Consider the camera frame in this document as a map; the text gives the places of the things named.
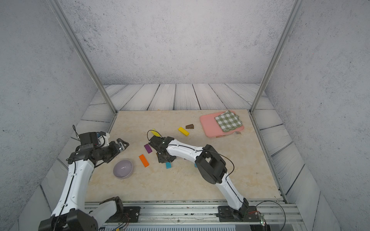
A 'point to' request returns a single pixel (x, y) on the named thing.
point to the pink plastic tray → (210, 128)
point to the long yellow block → (155, 133)
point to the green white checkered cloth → (228, 120)
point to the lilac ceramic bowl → (123, 169)
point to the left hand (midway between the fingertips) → (125, 146)
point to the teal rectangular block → (168, 165)
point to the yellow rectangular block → (183, 131)
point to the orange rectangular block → (144, 160)
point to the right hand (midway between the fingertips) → (165, 159)
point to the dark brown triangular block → (191, 126)
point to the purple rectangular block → (148, 148)
